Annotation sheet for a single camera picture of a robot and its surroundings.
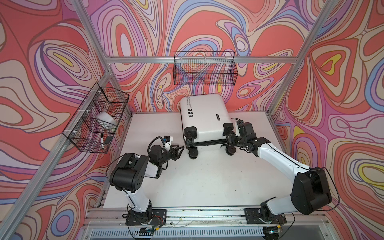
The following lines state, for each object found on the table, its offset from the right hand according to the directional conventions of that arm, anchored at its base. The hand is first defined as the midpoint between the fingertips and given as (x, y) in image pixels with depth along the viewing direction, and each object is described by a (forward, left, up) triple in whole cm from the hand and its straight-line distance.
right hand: (231, 141), depth 88 cm
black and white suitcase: (+9, +14, +8) cm, 19 cm away
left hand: (0, +30, -4) cm, 30 cm away
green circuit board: (-42, +47, -12) cm, 63 cm away
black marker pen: (-7, +68, +14) cm, 70 cm away
